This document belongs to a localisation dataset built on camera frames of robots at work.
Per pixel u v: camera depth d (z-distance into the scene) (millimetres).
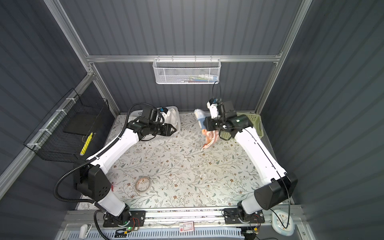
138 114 1112
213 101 656
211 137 764
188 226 708
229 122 514
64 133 722
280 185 394
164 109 749
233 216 738
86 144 693
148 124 644
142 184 848
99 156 469
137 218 724
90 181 438
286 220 708
